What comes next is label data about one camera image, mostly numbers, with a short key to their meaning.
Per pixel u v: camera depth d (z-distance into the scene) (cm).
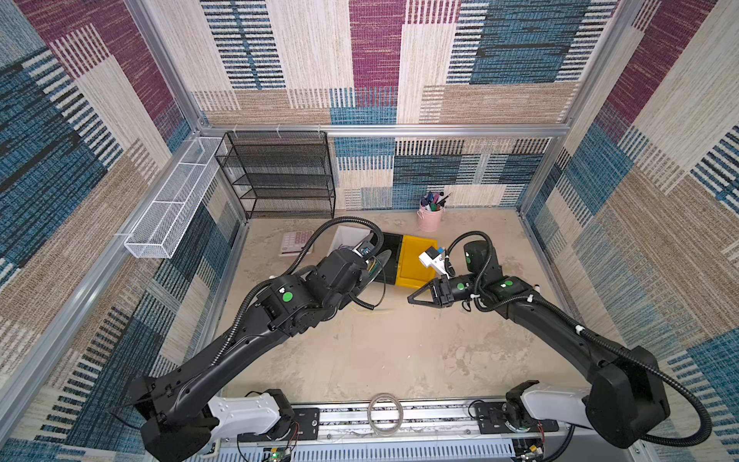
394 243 105
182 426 40
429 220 112
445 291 64
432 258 70
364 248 57
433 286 68
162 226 71
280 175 109
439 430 73
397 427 73
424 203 108
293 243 109
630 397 40
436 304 67
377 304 54
